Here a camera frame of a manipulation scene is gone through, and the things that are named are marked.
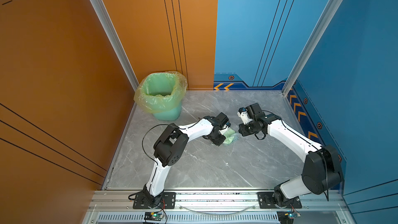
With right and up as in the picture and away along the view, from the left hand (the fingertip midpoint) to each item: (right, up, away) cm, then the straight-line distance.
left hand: (220, 140), depth 93 cm
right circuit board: (+28, -30, -23) cm, 47 cm away
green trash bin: (-31, +16, +5) cm, 35 cm away
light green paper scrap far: (+5, +4, -6) cm, 9 cm away
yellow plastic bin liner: (-39, +30, +9) cm, 50 cm away
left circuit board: (-33, -30, -23) cm, 50 cm away
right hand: (+11, +7, -6) cm, 14 cm away
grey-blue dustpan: (+10, +2, +1) cm, 10 cm away
